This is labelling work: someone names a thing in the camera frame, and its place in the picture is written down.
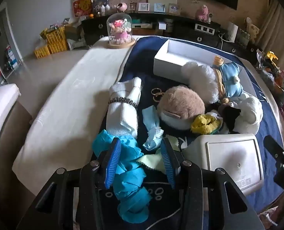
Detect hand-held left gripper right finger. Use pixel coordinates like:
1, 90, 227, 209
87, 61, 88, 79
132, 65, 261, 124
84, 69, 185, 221
160, 136, 267, 230

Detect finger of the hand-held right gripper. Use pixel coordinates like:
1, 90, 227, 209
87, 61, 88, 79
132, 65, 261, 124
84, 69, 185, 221
264, 135, 284, 161

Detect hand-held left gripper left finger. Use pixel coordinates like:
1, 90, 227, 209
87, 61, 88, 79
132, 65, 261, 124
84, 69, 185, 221
16, 138, 122, 230

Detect light green cloth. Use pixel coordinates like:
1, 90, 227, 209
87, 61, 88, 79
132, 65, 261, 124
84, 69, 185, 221
136, 135, 182, 173

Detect teal cloth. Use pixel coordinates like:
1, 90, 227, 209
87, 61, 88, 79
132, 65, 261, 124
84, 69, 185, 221
92, 129, 153, 223

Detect white towel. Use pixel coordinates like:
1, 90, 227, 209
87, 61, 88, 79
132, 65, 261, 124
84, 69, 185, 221
106, 77, 142, 139

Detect yellow haired doll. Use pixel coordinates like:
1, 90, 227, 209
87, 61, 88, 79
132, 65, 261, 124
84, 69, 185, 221
190, 110, 225, 135

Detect dark bead bracelet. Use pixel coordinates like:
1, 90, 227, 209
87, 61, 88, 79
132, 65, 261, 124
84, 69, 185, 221
108, 97, 137, 107

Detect tan and white plush toy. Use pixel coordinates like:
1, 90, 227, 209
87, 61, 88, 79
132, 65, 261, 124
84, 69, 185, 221
156, 85, 206, 130

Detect gold key rings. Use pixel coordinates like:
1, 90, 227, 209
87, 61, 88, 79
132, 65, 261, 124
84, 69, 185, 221
151, 88, 165, 103

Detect white cardboard box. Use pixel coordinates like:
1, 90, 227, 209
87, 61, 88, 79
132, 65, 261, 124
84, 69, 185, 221
153, 39, 228, 81

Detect white plastic container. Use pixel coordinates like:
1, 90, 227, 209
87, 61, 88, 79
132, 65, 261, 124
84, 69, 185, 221
181, 134, 264, 193

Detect pile of toys and packets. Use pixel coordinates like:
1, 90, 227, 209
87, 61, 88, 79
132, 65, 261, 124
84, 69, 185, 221
254, 48, 284, 115

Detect cream round mattress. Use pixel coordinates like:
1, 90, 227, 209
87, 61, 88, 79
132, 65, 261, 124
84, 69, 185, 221
11, 35, 284, 197

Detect yellow plastic toy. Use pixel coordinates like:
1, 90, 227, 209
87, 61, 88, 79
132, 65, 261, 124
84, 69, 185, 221
264, 51, 279, 61

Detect navy blue printed blanket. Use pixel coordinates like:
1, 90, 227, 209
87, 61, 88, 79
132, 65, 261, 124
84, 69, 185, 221
89, 36, 284, 230

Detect clear jar rack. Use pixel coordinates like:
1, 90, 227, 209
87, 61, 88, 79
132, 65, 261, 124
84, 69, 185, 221
238, 29, 250, 46

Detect beige curtain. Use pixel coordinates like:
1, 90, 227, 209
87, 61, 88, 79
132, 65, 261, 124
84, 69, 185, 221
257, 0, 284, 60

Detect wooden giraffe figure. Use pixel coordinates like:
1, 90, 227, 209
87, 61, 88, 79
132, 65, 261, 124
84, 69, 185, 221
244, 17, 259, 37

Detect white router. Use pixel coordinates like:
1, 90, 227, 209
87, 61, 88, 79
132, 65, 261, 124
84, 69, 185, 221
226, 22, 238, 42

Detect white plastic basket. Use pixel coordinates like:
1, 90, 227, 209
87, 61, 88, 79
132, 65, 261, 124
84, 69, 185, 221
68, 39, 85, 51

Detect white armchair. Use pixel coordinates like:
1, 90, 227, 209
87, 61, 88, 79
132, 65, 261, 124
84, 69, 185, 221
0, 84, 20, 163

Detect yellow plastic crate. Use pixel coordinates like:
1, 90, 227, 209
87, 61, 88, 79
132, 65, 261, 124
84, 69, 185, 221
34, 45, 51, 59
45, 26, 69, 53

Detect black long cabinet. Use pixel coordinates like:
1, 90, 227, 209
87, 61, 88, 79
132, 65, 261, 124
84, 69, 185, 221
81, 12, 264, 63

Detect glass dome with flowers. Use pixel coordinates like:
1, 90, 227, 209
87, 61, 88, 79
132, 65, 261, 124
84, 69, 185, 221
106, 13, 136, 48

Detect pink plush figure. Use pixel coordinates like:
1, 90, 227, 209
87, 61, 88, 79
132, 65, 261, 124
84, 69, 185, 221
196, 5, 209, 22

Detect red and yellow gift box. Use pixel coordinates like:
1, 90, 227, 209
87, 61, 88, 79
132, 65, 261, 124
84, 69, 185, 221
72, 0, 93, 18

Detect blue picture box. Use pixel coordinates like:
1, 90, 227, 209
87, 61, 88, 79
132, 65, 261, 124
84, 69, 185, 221
93, 0, 109, 13

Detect white switch panel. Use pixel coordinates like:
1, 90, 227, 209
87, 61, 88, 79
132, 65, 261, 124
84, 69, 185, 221
195, 23, 215, 34

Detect pale picture frame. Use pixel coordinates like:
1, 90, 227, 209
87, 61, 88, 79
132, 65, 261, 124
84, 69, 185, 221
169, 3, 181, 15

